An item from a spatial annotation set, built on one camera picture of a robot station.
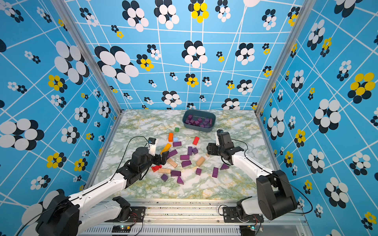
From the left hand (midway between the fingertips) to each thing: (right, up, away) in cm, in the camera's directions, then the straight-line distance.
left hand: (163, 148), depth 84 cm
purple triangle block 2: (+9, -18, -1) cm, 21 cm away
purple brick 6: (+3, -5, +13) cm, 14 cm away
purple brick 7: (+15, -4, +12) cm, 20 cm away
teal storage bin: (+20, +22, +32) cm, 43 cm away
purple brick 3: (+6, -16, +4) cm, 17 cm away
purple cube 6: (+16, +16, +25) cm, 34 cm away
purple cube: (+18, -4, +12) cm, 22 cm away
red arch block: (-5, -13, +3) cm, 14 cm away
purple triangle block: (+36, -12, +5) cm, 38 cm away
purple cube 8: (+22, +17, +28) cm, 40 cm away
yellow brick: (-1, -2, +13) cm, 14 cm away
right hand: (+30, 0, +6) cm, 31 cm away
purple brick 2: (+30, -15, +4) cm, 34 cm away
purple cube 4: (+15, +19, +29) cm, 38 cm away
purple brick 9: (+30, +16, +25) cm, 42 cm away
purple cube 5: (+12, +16, +25) cm, 32 cm away
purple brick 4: (+13, -11, +7) cm, 18 cm away
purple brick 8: (+27, +16, +27) cm, 42 cm away
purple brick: (+6, +1, +16) cm, 17 cm away
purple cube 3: (0, -17, +1) cm, 17 cm away
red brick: (+19, +3, +18) cm, 27 cm away
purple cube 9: (+25, +13, +24) cm, 37 cm away
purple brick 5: (+11, -8, +10) cm, 17 cm away
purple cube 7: (+20, +15, +26) cm, 35 cm away
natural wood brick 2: (0, -14, +4) cm, 15 cm away
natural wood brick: (+4, -10, +7) cm, 13 cm away
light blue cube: (+5, +3, +18) cm, 19 cm away
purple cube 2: (+20, -14, +3) cm, 25 cm away
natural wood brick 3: (+22, -9, +7) cm, 25 cm away
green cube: (+5, +10, +24) cm, 27 cm away
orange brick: (+1, +5, +20) cm, 21 cm away
